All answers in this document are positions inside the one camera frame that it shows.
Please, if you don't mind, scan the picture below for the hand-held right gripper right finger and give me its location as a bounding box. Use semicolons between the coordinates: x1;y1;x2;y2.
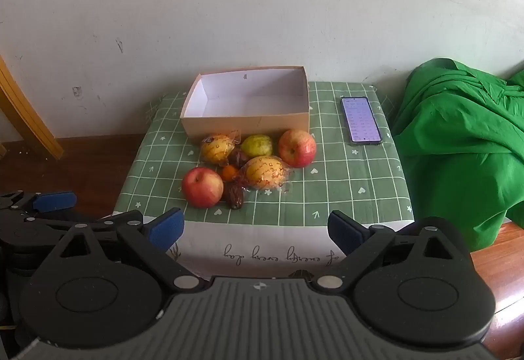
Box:
313;210;476;295

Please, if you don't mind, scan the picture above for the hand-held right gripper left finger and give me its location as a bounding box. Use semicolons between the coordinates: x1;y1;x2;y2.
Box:
39;208;207;295

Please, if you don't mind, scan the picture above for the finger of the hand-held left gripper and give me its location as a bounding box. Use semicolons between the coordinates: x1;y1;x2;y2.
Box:
0;191;77;217
0;213;76;241

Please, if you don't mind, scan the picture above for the red apple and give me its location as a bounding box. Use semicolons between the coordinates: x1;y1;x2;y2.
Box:
182;167;224;208
278;129;317;168

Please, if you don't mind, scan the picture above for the wrinkled red date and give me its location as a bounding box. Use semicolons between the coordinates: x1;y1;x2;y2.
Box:
224;184;245;209

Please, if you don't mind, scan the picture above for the yellow pear blue sticker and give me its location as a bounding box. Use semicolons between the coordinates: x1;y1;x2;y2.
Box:
200;130;242;165

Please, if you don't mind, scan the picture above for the dark brown plum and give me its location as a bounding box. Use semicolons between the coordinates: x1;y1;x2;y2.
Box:
228;149;249;169

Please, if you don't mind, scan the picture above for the green pear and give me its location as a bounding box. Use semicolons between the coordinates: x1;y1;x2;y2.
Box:
240;134;273;159

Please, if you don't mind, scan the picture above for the brown cardboard box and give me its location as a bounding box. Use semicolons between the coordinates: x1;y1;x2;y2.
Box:
180;65;310;140

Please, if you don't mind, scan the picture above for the green checked tablecloth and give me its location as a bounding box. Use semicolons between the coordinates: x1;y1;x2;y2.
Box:
112;81;415;279

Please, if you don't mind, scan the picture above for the smartphone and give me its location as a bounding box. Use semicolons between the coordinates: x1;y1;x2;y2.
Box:
341;97;383;146

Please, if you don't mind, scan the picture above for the bright green cloth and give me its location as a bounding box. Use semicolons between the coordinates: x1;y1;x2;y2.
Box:
391;57;524;252

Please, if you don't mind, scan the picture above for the yellow wooden frame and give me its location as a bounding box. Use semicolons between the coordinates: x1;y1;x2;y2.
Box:
0;53;64;160

